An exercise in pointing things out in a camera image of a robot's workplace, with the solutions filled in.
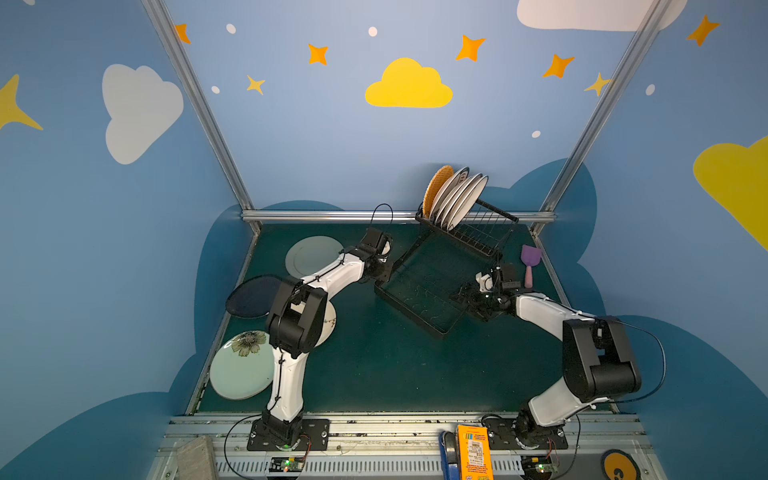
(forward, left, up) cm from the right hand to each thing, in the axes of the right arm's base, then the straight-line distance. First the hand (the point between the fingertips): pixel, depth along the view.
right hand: (459, 298), depth 94 cm
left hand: (+9, +23, +2) cm, 25 cm away
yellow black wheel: (-41, -36, -8) cm, 55 cm away
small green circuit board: (-45, +45, -6) cm, 64 cm away
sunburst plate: (+16, +4, +29) cm, 33 cm away
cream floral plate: (-9, +41, -5) cm, 42 cm away
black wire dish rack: (+21, +5, -9) cm, 23 cm away
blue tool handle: (-41, +6, -2) cm, 42 cm away
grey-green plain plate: (+21, +54, -6) cm, 59 cm away
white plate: (+27, -3, +17) cm, 32 cm away
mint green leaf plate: (-23, +64, -6) cm, 68 cm away
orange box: (-41, 0, -2) cm, 41 cm away
